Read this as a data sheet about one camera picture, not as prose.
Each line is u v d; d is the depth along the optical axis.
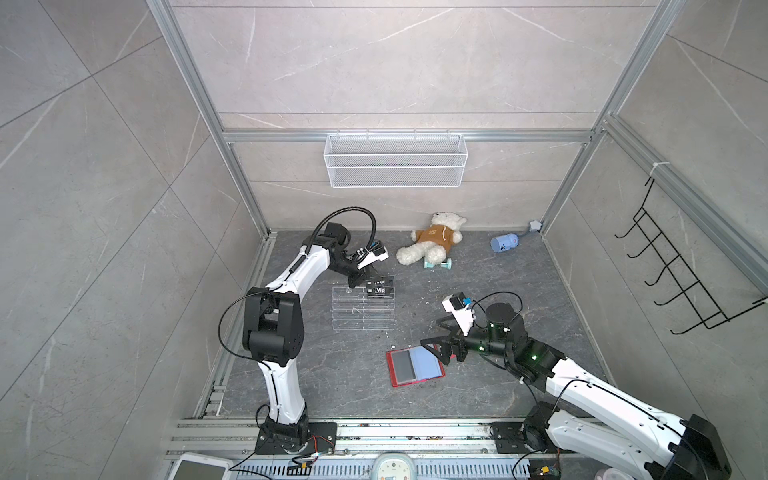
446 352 0.64
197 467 0.66
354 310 0.97
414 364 0.86
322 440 0.73
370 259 0.77
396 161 1.01
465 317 0.65
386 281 0.88
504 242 1.10
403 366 0.85
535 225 1.22
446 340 0.63
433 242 1.06
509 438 0.73
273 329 0.52
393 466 0.67
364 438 0.75
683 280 0.66
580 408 0.51
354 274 0.80
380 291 0.93
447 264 1.06
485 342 0.63
